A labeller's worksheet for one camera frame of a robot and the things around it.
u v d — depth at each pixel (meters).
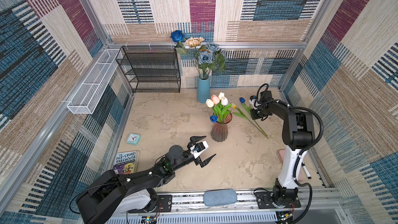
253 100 0.97
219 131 0.97
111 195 0.42
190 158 0.68
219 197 0.73
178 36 0.85
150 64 1.08
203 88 1.04
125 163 0.85
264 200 0.73
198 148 0.63
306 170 0.82
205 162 0.69
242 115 1.05
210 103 0.74
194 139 0.73
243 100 1.12
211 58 0.87
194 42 0.81
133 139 0.93
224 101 0.75
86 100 0.70
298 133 0.57
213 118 0.70
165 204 0.73
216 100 0.76
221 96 0.78
